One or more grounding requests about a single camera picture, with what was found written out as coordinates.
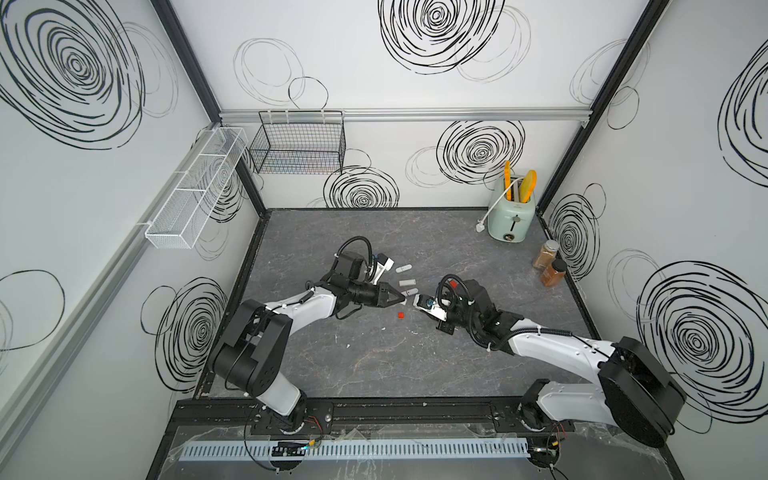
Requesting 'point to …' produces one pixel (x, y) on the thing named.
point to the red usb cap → (401, 315)
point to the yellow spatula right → (528, 185)
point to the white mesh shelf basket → (180, 220)
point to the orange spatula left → (508, 180)
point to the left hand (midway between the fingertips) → (402, 300)
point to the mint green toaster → (510, 221)
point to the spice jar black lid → (559, 265)
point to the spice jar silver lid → (546, 256)
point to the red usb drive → (454, 284)
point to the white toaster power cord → (480, 227)
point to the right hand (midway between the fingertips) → (426, 304)
